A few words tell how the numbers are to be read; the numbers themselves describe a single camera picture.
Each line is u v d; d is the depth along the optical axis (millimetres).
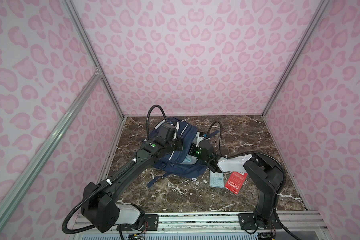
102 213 390
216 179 858
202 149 714
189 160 885
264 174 496
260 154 512
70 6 682
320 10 705
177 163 801
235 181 858
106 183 418
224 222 749
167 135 590
